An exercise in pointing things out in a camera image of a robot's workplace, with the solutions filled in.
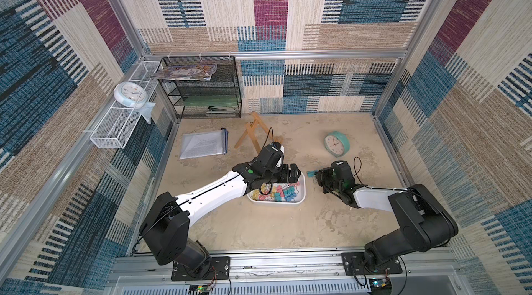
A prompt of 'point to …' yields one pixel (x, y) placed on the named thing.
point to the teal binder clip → (311, 174)
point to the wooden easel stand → (250, 128)
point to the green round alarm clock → (337, 143)
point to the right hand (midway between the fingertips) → (312, 168)
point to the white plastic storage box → (282, 193)
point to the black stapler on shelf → (215, 109)
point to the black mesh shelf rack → (218, 97)
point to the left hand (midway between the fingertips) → (291, 171)
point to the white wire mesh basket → (118, 124)
